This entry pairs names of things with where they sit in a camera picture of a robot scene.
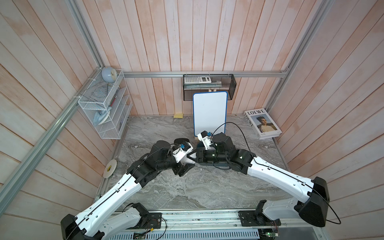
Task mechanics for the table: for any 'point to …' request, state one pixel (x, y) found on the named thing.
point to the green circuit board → (271, 234)
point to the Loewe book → (264, 125)
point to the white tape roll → (109, 168)
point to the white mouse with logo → (185, 160)
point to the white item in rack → (101, 116)
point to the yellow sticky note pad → (178, 115)
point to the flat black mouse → (179, 140)
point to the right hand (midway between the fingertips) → (187, 156)
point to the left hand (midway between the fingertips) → (187, 160)
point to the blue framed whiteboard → (209, 112)
